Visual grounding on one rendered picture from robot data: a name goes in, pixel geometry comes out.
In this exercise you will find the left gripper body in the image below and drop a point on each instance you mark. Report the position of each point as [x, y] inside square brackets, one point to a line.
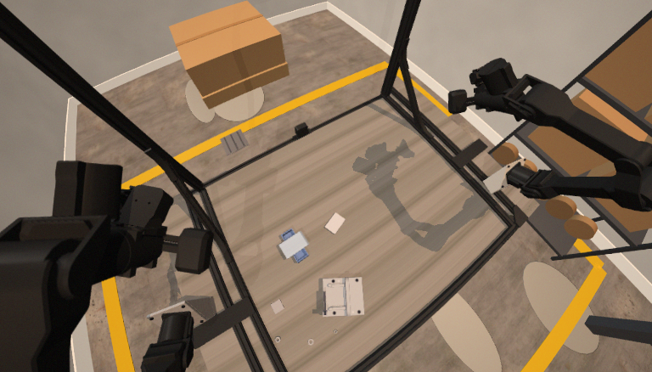
[458, 101]

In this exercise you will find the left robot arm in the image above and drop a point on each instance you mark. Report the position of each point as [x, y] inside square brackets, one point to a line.
[547, 106]

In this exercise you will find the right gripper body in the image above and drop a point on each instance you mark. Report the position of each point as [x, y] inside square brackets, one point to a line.
[193, 250]

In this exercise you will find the blue rectangular tray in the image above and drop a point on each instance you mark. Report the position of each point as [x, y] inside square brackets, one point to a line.
[301, 255]

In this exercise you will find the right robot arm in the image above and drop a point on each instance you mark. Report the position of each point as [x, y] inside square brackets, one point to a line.
[46, 283]

